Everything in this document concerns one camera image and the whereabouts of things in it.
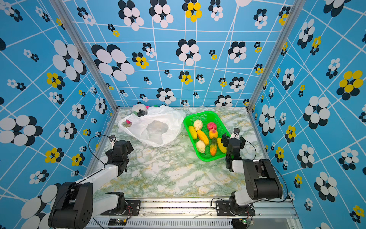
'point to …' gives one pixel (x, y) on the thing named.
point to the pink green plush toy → (127, 122)
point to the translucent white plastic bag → (160, 125)
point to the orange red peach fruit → (213, 133)
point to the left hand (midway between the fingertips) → (121, 144)
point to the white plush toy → (137, 107)
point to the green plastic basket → (205, 131)
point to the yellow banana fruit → (193, 132)
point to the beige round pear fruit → (198, 124)
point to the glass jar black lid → (141, 113)
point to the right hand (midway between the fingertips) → (236, 134)
